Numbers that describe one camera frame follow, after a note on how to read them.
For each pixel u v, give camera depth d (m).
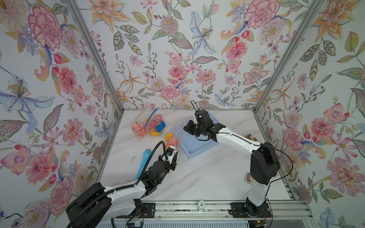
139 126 0.95
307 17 0.73
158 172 0.61
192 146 0.90
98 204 0.43
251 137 1.01
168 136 0.93
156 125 1.02
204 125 0.68
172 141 0.87
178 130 0.90
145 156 0.91
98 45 0.85
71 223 0.38
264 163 0.48
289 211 0.76
